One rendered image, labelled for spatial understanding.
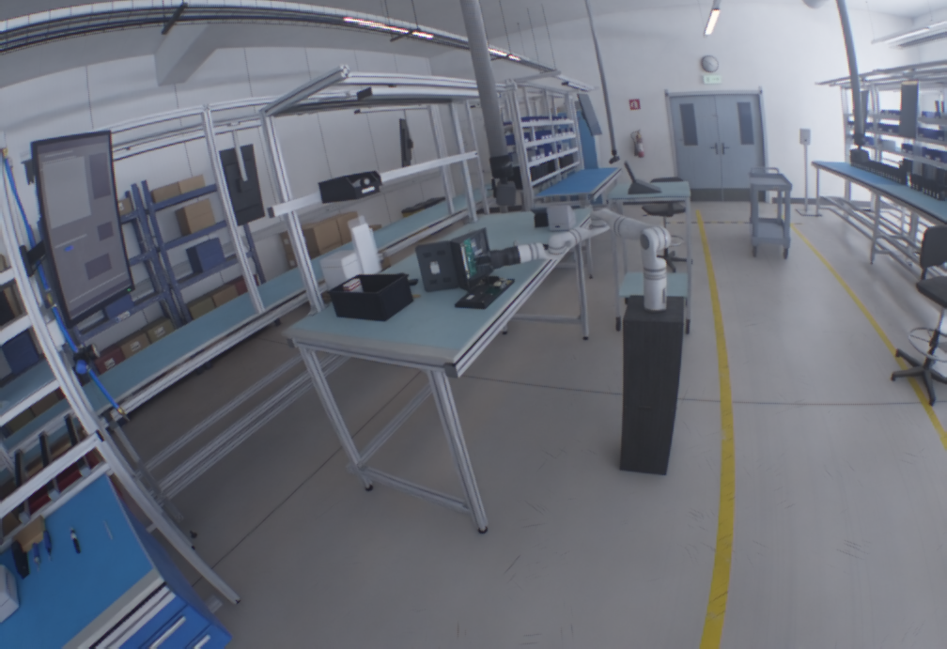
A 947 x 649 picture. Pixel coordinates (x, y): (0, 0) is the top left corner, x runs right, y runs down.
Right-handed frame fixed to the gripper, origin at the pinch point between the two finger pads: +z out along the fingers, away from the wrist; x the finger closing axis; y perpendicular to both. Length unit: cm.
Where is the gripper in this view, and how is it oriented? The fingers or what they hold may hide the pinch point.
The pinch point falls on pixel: (475, 261)
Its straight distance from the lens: 166.5
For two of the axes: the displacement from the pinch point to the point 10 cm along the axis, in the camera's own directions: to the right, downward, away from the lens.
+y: 1.0, 3.4, -9.3
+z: -9.8, 2.1, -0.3
